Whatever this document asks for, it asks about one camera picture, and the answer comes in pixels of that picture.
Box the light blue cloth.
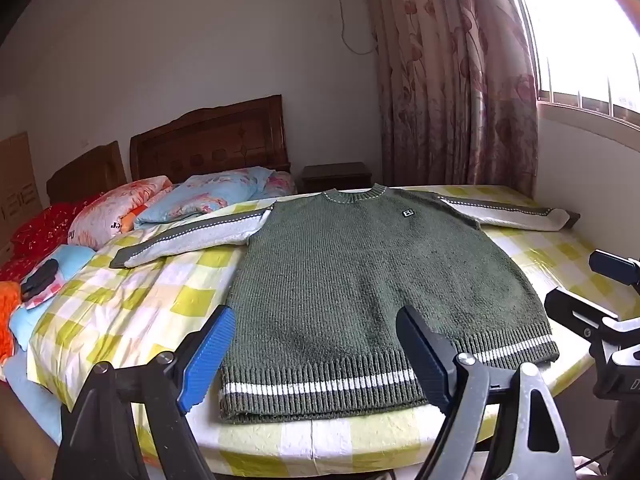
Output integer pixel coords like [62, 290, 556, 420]
[10, 245, 96, 352]

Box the yellow checked tablecloth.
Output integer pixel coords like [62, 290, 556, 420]
[27, 185, 640, 478]

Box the green knit sweater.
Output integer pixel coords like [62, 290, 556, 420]
[109, 185, 581, 426]

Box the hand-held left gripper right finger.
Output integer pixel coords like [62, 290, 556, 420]
[395, 305, 578, 480]

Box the large wooden headboard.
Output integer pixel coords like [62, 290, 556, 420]
[130, 94, 292, 186]

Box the small wooden headboard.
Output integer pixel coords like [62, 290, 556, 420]
[46, 141, 128, 206]

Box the barred window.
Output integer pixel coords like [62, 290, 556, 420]
[510, 0, 640, 122]

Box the black object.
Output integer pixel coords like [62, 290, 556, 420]
[20, 257, 61, 302]

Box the orange cloth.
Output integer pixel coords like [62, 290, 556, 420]
[0, 280, 23, 366]

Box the blue floral pillow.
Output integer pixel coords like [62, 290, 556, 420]
[134, 166, 297, 226]

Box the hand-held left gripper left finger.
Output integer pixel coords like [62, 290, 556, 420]
[52, 305, 237, 480]

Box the pink floral curtain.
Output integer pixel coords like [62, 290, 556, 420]
[360, 0, 542, 197]

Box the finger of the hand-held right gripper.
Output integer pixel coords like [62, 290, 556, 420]
[588, 248, 640, 288]
[544, 287, 622, 347]

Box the red patterned blanket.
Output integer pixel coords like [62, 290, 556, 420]
[0, 202, 101, 283]

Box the cardboard box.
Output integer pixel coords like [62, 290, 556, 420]
[0, 132, 44, 261]

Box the dark wooden nightstand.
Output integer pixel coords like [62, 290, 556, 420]
[300, 161, 373, 195]

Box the air conditioner cable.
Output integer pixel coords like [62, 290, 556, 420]
[336, 0, 379, 56]

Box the pink floral pillow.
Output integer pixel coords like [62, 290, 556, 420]
[67, 176, 173, 252]

